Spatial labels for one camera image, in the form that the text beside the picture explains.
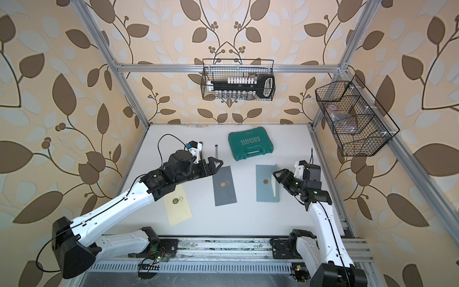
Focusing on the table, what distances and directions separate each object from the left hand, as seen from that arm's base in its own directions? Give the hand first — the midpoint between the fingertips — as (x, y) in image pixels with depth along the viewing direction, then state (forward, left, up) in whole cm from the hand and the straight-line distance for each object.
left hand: (215, 162), depth 72 cm
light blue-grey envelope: (+2, -24, -26) cm, 35 cm away
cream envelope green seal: (-9, +20, -26) cm, 34 cm away
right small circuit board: (-35, -35, -27) cm, 56 cm away
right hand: (0, -28, -12) cm, 30 cm away
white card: (+3, -29, -25) cm, 38 cm away
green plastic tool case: (+27, -17, -20) cm, 38 cm away
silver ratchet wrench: (+21, +3, -25) cm, 33 cm away
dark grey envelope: (-1, -3, -26) cm, 26 cm away
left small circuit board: (-35, +25, -23) cm, 49 cm away
